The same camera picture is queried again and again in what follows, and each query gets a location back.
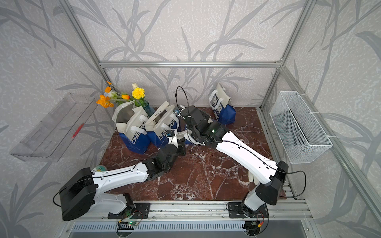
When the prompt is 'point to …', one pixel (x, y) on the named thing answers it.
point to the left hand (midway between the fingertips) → (185, 140)
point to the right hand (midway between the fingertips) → (199, 110)
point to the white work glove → (252, 177)
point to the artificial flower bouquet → (111, 96)
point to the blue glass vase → (149, 110)
